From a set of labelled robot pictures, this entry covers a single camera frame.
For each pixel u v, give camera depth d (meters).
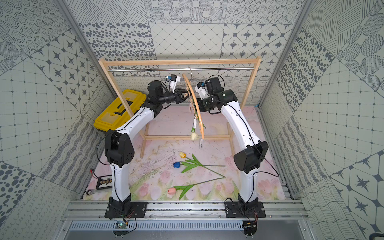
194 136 0.75
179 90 0.75
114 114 0.93
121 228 0.71
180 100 0.76
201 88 0.72
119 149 0.54
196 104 0.59
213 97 0.56
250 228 0.72
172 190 0.78
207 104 0.67
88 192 0.80
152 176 0.86
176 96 0.74
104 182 0.82
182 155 0.91
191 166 0.88
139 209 0.74
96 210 0.76
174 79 0.73
